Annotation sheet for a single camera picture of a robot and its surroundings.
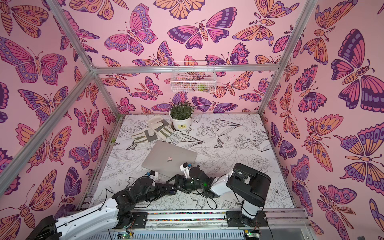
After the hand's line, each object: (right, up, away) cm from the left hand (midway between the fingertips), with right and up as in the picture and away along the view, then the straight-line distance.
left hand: (171, 189), depth 80 cm
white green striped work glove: (-21, +28, +26) cm, 43 cm away
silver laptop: (-5, +13, +15) cm, 20 cm away
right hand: (0, +3, -2) cm, 4 cm away
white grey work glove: (-15, +37, +32) cm, 51 cm away
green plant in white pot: (+4, +42, +17) cm, 46 cm away
